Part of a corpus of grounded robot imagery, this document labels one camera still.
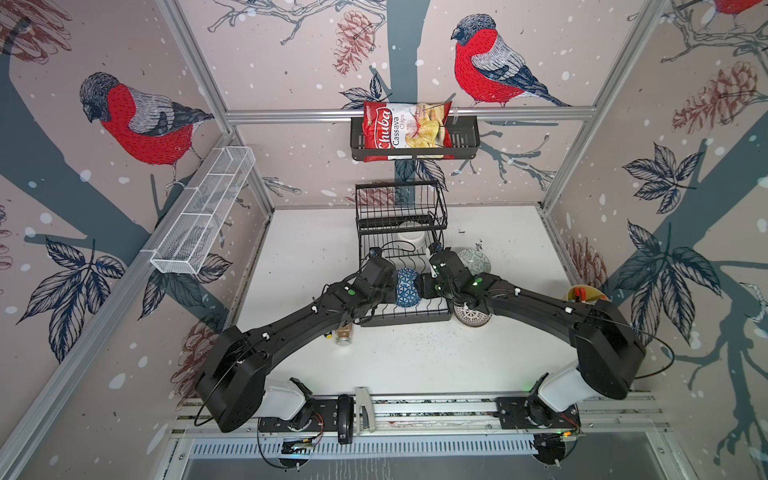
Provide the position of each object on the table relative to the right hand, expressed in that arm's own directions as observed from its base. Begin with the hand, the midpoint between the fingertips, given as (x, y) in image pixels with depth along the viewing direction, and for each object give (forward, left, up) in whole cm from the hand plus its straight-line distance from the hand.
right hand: (417, 286), depth 86 cm
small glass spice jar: (-13, +21, -7) cm, 26 cm away
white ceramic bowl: (+19, +2, -2) cm, 20 cm away
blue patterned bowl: (-1, +3, -2) cm, 4 cm away
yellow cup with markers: (-2, -47, +1) cm, 47 cm away
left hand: (-2, +7, +4) cm, 9 cm away
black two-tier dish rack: (+22, +13, +10) cm, 27 cm away
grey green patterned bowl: (+13, -20, -5) cm, 25 cm away
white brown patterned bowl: (-5, -16, -8) cm, 19 cm away
